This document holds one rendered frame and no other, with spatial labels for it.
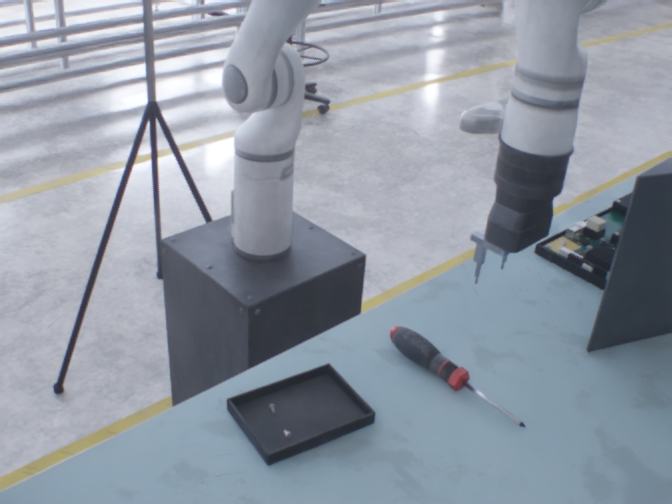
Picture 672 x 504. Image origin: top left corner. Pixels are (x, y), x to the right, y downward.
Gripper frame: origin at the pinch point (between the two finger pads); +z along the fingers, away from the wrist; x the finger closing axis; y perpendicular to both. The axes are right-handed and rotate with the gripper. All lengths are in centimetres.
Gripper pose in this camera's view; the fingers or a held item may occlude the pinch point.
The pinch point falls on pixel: (489, 275)
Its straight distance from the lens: 90.7
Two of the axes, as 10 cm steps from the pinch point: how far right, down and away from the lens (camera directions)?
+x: 7.3, -3.2, 6.0
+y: 6.8, 4.2, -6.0
